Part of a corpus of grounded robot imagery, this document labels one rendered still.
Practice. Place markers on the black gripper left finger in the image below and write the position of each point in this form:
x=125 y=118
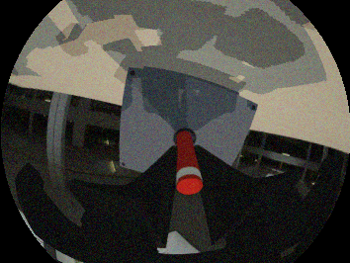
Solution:
x=147 y=200

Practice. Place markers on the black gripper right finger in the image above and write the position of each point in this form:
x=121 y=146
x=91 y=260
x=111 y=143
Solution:
x=229 y=196

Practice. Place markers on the red peg with white band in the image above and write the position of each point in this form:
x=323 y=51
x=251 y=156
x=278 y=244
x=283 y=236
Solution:
x=188 y=178

